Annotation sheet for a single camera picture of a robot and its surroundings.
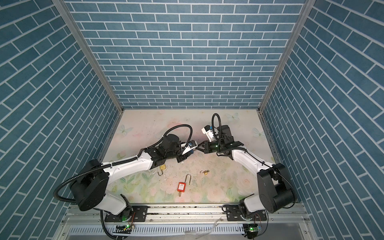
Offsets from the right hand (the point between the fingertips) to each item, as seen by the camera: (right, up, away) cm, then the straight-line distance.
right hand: (195, 147), depth 82 cm
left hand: (-2, -1, +2) cm, 3 cm away
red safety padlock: (-7, -21, -1) cm, 23 cm away
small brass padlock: (+6, -16, +7) cm, 19 cm away
